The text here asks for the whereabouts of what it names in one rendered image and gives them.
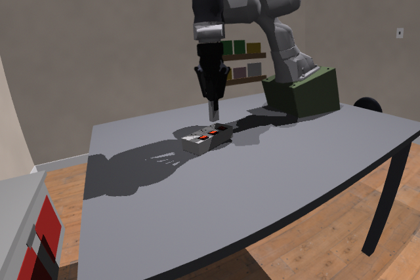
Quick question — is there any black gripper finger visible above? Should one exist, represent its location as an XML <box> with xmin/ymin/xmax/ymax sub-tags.
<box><xmin>208</xmin><ymin>60</ymin><xmax>230</xmax><ymax>122</ymax></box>
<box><xmin>194</xmin><ymin>63</ymin><xmax>211</xmax><ymax>121</ymax></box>

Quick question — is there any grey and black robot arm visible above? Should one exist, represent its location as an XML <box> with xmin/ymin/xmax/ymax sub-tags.
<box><xmin>192</xmin><ymin>0</ymin><xmax>320</xmax><ymax>83</ymax></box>

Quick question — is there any grey power strip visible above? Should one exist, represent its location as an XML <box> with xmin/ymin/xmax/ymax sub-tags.
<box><xmin>181</xmin><ymin>123</ymin><xmax>233</xmax><ymax>155</ymax></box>

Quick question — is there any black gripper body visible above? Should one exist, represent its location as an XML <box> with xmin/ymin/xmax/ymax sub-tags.
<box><xmin>197</xmin><ymin>41</ymin><xmax>224</xmax><ymax>75</ymax></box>

